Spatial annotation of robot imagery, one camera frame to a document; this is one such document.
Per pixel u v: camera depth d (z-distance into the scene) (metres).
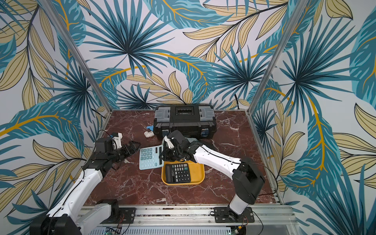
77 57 0.86
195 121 0.91
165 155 0.68
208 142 0.98
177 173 0.86
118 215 0.72
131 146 0.73
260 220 0.69
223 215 0.73
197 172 0.90
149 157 0.79
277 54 0.85
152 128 1.06
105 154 0.61
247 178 0.43
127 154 0.72
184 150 0.62
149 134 1.02
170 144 0.72
